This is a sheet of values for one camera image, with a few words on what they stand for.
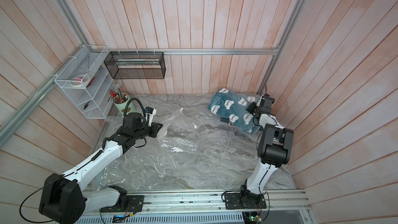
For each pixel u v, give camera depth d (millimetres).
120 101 979
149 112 728
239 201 730
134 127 637
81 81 688
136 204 730
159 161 858
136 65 1023
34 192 376
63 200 395
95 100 784
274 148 521
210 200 761
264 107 763
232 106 957
